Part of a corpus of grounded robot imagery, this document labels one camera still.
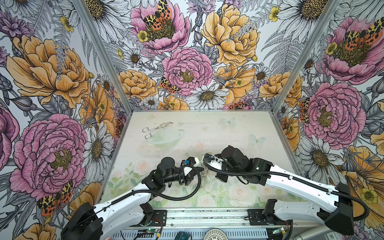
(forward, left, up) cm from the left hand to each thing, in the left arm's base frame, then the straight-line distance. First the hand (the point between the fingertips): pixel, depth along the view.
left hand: (201, 171), depth 75 cm
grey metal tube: (-25, -50, -10) cm, 57 cm away
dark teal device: (-25, +9, -6) cm, 27 cm away
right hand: (-1, -5, +2) cm, 6 cm away
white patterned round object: (-24, -6, -12) cm, 28 cm away
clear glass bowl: (+30, +23, -15) cm, 40 cm away
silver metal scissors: (+42, +26, -14) cm, 51 cm away
